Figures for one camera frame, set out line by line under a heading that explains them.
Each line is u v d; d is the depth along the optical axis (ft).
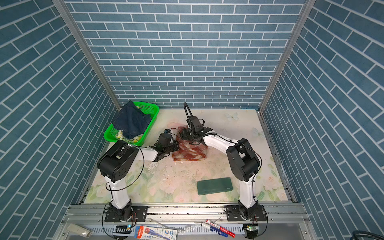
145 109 3.79
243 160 1.67
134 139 3.24
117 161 1.69
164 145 2.58
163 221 2.38
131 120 3.27
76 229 2.19
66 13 2.37
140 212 2.45
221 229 2.27
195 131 2.38
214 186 2.72
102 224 2.24
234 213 2.40
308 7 2.32
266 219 2.37
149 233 2.23
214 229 2.26
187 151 3.07
